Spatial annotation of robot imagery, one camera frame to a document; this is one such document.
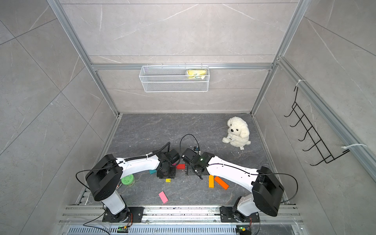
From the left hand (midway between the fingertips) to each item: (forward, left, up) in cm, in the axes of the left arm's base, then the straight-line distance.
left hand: (173, 174), depth 87 cm
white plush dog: (+19, -41, +14) cm, 47 cm away
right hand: (0, -12, +7) cm, 14 cm away
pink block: (-13, +5, 0) cm, 13 cm away
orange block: (-6, -28, 0) cm, 29 cm away
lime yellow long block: (-3, +3, +1) cm, 5 cm away
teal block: (+2, +12, +2) cm, 13 cm away
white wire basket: (+57, +1, +29) cm, 64 cm away
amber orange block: (-5, -22, 0) cm, 23 cm away
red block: (-1, -6, +15) cm, 16 cm away
